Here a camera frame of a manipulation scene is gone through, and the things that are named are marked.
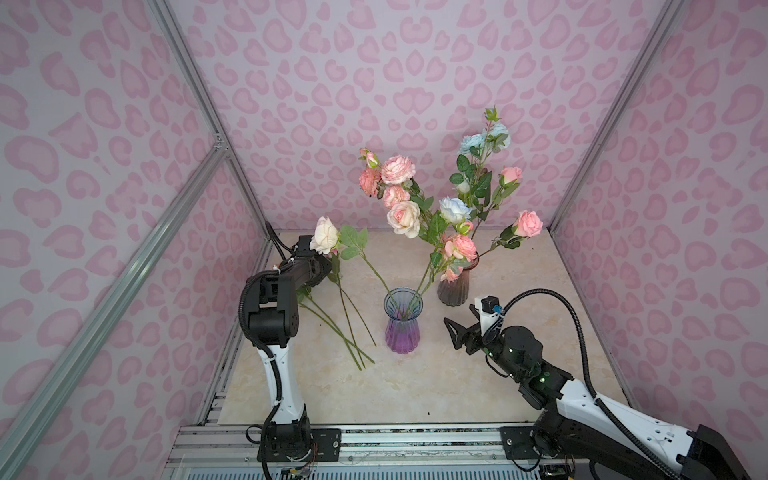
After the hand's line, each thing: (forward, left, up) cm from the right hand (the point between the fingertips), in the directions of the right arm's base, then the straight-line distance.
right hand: (458, 314), depth 77 cm
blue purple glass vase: (+2, +14, +1) cm, 14 cm away
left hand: (+28, +41, -14) cm, 52 cm away
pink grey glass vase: (+13, -2, -10) cm, 16 cm away
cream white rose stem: (+23, +39, -16) cm, 48 cm away
